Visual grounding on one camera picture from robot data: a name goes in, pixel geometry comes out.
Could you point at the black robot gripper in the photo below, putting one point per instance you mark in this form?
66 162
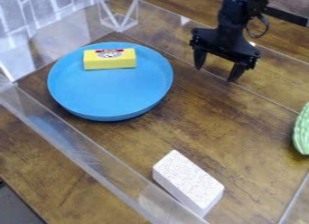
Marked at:
224 42

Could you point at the green bumpy gourd toy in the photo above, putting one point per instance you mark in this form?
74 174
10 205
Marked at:
300 136

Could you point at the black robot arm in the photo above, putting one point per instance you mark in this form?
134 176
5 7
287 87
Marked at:
244 10

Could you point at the blue round plastic tray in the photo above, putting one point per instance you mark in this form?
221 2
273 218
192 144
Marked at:
110 95

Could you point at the yellow rectangular block with label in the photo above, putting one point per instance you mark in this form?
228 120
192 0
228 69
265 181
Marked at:
109 59

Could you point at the white speckled rectangular block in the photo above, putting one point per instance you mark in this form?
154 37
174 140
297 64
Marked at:
188 182

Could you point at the clear acrylic enclosure wall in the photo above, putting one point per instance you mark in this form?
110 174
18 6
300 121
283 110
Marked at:
82 172

